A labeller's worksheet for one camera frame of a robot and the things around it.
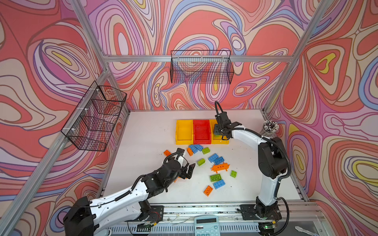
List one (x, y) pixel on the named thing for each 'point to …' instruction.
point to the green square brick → (205, 150)
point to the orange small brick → (190, 152)
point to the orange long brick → (175, 180)
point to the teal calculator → (206, 225)
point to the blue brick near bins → (199, 147)
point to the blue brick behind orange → (193, 148)
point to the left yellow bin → (184, 132)
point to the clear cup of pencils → (270, 127)
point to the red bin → (202, 132)
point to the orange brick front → (207, 191)
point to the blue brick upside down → (218, 160)
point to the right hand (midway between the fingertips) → (220, 132)
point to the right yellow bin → (214, 139)
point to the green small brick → (233, 173)
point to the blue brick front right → (218, 184)
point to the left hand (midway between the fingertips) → (189, 162)
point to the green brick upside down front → (215, 177)
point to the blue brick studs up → (212, 157)
